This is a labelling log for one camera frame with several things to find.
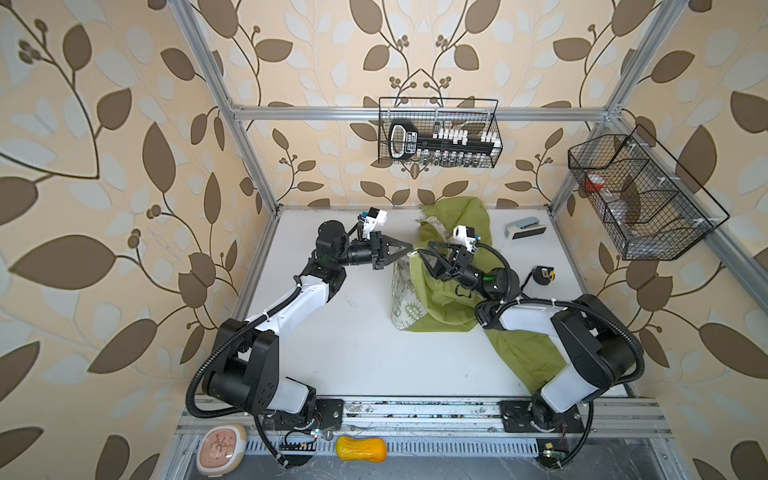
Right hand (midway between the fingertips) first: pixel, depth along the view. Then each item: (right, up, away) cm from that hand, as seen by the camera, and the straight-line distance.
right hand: (425, 254), depth 68 cm
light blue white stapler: (+41, +7, +42) cm, 59 cm away
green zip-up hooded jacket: (+1, -13, +8) cm, 15 cm away
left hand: (-3, +1, 0) cm, 3 cm away
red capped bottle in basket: (+48, +19, +12) cm, 53 cm away
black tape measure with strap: (+42, -9, +29) cm, 52 cm away
